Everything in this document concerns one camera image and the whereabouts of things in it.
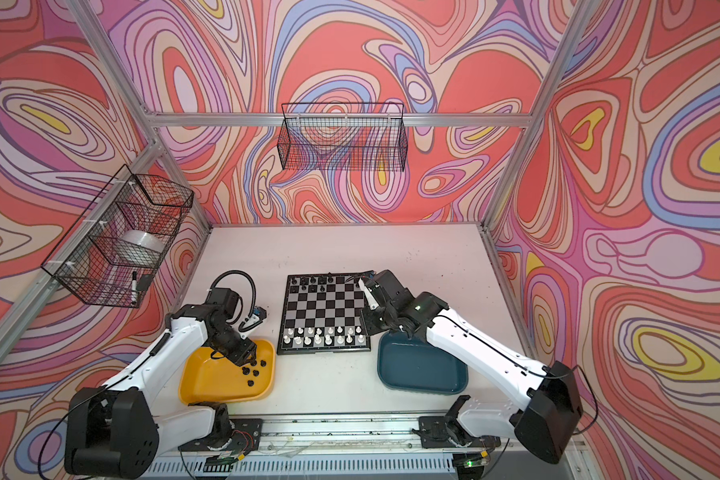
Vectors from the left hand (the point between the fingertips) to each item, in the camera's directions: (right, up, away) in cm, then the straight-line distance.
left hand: (248, 349), depth 83 cm
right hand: (+34, +8, -7) cm, 36 cm away
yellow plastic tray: (-11, -8, -1) cm, 14 cm away
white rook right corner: (+32, +2, +4) cm, 32 cm away
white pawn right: (+31, +4, +5) cm, 32 cm away
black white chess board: (+20, +8, +10) cm, 23 cm away
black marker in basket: (-23, +17, -12) cm, 31 cm away
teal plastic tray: (+47, -6, +2) cm, 48 cm away
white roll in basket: (-22, +30, -10) cm, 39 cm away
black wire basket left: (-28, +28, -12) cm, 41 cm away
